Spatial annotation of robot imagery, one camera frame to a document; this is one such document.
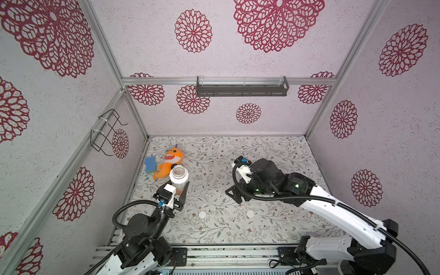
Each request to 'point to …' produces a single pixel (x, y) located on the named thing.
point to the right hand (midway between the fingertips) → (234, 181)
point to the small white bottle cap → (202, 214)
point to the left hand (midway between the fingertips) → (180, 179)
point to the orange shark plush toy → (172, 156)
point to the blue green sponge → (150, 164)
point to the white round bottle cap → (250, 213)
